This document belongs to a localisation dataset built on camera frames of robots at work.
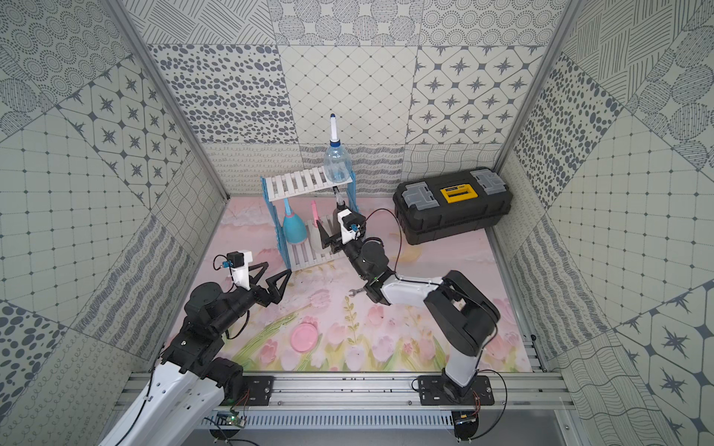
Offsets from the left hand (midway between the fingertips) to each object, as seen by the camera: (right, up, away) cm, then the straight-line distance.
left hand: (272, 261), depth 71 cm
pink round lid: (+6, -25, +12) cm, 29 cm away
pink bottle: (+8, +13, +16) cm, 22 cm away
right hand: (+15, +12, +7) cm, 21 cm away
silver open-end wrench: (+21, -14, +21) cm, 33 cm away
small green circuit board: (-11, -41, -1) cm, 42 cm away
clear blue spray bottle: (+15, +31, +21) cm, 40 cm away
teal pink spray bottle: (-1, +8, +25) cm, 26 cm away
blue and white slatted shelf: (+5, 0, +29) cm, 29 cm away
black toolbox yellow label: (+54, +16, +24) cm, 62 cm away
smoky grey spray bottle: (+15, +18, +22) cm, 32 cm away
